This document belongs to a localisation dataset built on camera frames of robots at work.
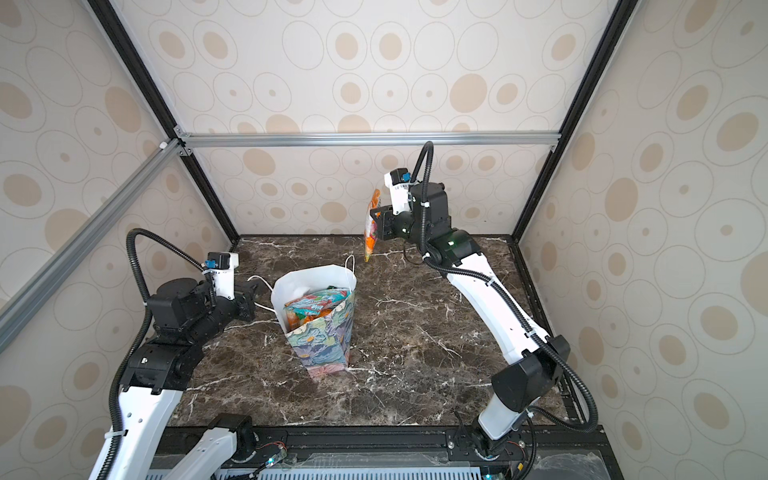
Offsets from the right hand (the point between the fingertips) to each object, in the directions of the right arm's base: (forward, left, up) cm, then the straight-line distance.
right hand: (371, 211), depth 70 cm
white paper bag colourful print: (-22, +13, -23) cm, 35 cm away
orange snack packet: (-2, +1, -4) cm, 4 cm away
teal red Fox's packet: (-13, +16, -19) cm, 28 cm away
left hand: (-14, +23, -7) cm, 28 cm away
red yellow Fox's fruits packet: (-15, +22, -25) cm, 36 cm away
